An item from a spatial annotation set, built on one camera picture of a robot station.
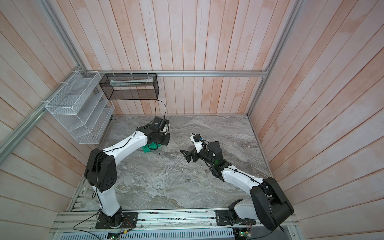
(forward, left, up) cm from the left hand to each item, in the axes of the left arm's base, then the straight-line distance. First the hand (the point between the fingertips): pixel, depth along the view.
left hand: (167, 141), depth 91 cm
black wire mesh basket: (+39, +29, +13) cm, 51 cm away
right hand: (-7, -13, +7) cm, 16 cm away
